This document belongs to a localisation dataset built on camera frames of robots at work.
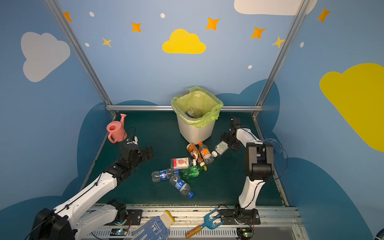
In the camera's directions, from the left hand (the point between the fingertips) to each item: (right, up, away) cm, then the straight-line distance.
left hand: (147, 149), depth 84 cm
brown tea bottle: (+27, -3, +9) cm, 29 cm away
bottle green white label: (+44, -2, +12) cm, 45 cm away
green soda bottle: (+26, -14, +5) cm, 30 cm away
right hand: (+49, +2, +15) cm, 52 cm away
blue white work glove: (+7, -36, -13) cm, 39 cm away
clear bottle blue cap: (+22, -22, -2) cm, 31 cm away
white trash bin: (+28, +8, +9) cm, 30 cm away
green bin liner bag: (+37, +27, +13) cm, 48 cm away
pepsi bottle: (+27, +23, +15) cm, 38 cm away
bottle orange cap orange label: (+34, -4, +9) cm, 36 cm away
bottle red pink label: (+20, -9, +5) cm, 22 cm away
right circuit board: (+51, -39, -13) cm, 66 cm away
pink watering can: (-24, +10, +12) cm, 29 cm away
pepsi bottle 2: (+8, -15, 0) cm, 17 cm away
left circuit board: (-10, -38, -14) cm, 41 cm away
